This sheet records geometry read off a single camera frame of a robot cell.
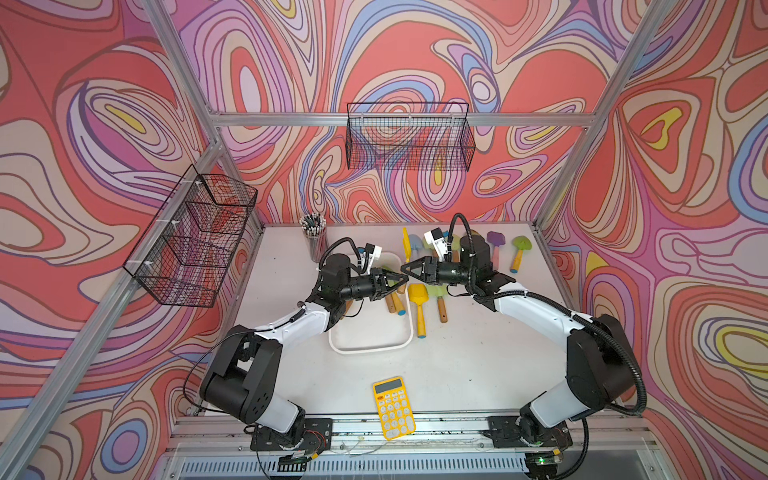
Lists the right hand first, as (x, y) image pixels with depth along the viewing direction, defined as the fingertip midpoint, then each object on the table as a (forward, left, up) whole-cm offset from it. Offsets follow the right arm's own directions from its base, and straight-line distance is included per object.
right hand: (405, 277), depth 78 cm
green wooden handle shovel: (+3, +4, -19) cm, 19 cm away
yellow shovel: (+6, -5, -18) cm, 20 cm away
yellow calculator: (-28, +4, -20) cm, 34 cm away
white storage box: (-3, +9, -24) cm, 26 cm away
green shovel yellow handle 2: (+28, -47, -20) cm, 58 cm away
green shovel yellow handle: (+2, +2, -18) cm, 18 cm away
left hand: (-3, -1, +1) cm, 4 cm away
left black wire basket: (+3, +56, +8) cm, 57 cm away
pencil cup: (+24, +28, -3) cm, 37 cm away
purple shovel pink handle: (+33, -39, -22) cm, 55 cm away
